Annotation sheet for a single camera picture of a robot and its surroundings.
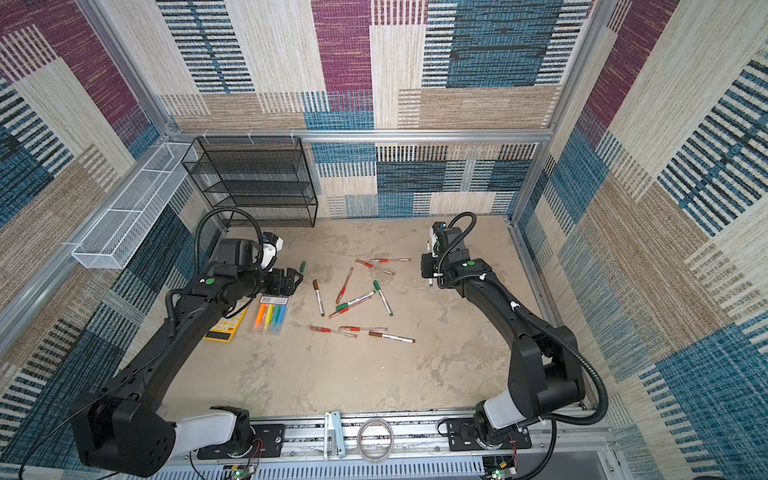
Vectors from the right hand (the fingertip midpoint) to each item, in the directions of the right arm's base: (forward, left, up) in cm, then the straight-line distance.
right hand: (431, 265), depth 88 cm
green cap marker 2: (-5, +26, -14) cm, 30 cm away
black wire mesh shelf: (+37, +61, +3) cm, 71 cm away
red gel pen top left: (+9, +14, -14) cm, 22 cm away
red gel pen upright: (+2, +28, -15) cm, 31 cm away
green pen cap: (+11, +43, -14) cm, 47 cm away
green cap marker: (+2, +16, -15) cm, 22 cm away
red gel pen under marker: (-6, +26, -15) cm, 31 cm away
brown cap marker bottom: (-16, +12, -14) cm, 24 cm away
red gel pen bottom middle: (-12, +25, -15) cm, 32 cm away
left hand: (-6, +39, +5) cm, 40 cm away
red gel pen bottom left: (-13, +31, -14) cm, 37 cm away
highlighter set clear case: (-8, +49, -13) cm, 52 cm away
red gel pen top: (+14, +15, -15) cm, 25 cm away
